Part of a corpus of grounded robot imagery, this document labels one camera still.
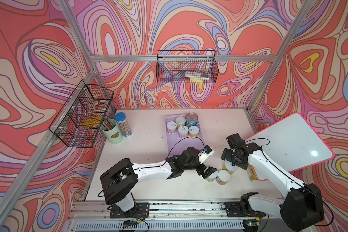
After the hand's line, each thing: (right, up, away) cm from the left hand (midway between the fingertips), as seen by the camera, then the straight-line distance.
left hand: (213, 163), depth 75 cm
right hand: (+13, -2, +7) cm, 15 cm away
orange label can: (-7, +15, +24) cm, 29 cm away
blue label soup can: (-9, +24, +25) cm, 35 cm away
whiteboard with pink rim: (+34, +12, -10) cm, 38 cm away
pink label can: (-23, +19, +27) cm, 40 cm away
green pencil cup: (-61, +16, +16) cm, 65 cm away
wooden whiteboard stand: (+25, -9, +6) cm, 27 cm away
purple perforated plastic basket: (-19, +11, -6) cm, 23 cm away
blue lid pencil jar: (-55, +25, +16) cm, 63 cm away
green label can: (0, -8, +3) cm, 8 cm away
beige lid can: (+7, -9, +3) cm, 11 cm away
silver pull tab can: (-14, +15, +25) cm, 33 cm away
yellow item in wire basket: (-61, +22, -3) cm, 65 cm away
